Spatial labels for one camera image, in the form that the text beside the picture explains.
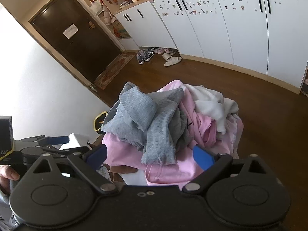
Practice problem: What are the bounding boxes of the row of sneakers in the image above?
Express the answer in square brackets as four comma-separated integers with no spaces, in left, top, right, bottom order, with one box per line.
[136,47,177,65]

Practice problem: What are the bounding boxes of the white box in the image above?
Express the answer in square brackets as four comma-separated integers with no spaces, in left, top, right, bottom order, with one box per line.
[59,133,90,151]

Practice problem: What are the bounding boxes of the printed cardboard box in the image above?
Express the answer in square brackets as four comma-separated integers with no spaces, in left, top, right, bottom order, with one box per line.
[112,19,132,39]

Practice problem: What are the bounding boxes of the yellow black frame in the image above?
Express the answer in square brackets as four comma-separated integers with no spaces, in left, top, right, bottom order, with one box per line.
[94,111,109,133]

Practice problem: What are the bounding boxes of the brown garment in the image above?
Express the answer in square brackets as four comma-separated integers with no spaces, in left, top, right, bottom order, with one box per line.
[108,165,139,182]

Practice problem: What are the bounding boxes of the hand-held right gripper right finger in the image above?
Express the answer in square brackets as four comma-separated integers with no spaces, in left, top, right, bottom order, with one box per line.
[182,144,268,194]

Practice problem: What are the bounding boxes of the pink garment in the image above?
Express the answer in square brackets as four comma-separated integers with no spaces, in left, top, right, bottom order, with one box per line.
[101,80,244,186]

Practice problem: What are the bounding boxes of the white garment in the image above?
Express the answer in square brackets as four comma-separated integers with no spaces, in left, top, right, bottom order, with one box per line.
[185,85,239,135]

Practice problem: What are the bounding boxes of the dark brown door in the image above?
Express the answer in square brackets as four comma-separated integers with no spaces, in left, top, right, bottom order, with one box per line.
[29,0,122,87]

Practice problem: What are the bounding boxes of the person's left hand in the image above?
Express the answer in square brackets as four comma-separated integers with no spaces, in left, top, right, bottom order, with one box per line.
[0,166,21,194]

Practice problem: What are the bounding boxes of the patterned doormat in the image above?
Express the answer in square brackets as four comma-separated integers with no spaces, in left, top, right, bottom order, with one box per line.
[94,53,136,90]

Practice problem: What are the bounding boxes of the person's left forearm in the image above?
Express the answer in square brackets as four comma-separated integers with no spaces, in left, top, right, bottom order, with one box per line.
[0,190,18,231]

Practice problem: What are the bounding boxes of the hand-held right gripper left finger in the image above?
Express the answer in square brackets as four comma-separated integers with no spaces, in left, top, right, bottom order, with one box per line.
[33,144,119,196]

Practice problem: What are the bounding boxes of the white paper sheet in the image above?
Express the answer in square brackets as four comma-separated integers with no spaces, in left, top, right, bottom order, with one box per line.
[63,24,79,39]

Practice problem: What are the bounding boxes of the white plastic bag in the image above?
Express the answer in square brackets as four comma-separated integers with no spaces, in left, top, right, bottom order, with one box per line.
[89,0,104,16]

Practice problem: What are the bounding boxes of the white sticker-covered cabinet row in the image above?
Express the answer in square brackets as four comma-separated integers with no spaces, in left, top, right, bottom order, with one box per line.
[114,0,308,95]

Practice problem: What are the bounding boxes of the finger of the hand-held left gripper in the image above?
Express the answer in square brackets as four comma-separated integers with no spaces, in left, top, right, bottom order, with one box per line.
[20,135,70,147]
[36,145,90,160]

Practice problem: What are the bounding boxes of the grey ribbed garment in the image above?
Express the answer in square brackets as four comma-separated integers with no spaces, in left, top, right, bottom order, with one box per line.
[100,82,193,165]

